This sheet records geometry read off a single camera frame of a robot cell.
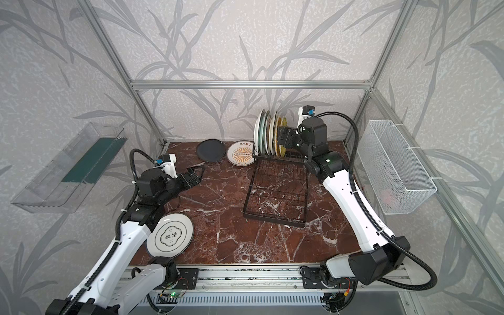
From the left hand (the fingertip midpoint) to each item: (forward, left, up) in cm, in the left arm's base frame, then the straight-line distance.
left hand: (200, 164), depth 74 cm
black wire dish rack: (+5, -31, -27) cm, 42 cm away
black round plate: (+33, +7, -30) cm, 45 cm away
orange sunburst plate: (+30, -11, -28) cm, 42 cm away
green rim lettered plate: (+11, -23, +7) cm, 26 cm away
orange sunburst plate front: (+13, -26, +7) cm, 30 cm away
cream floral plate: (+11, -27, +6) cm, 30 cm away
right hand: (+10, -33, +13) cm, 37 cm away
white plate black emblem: (-19, +15, -28) cm, 37 cm away
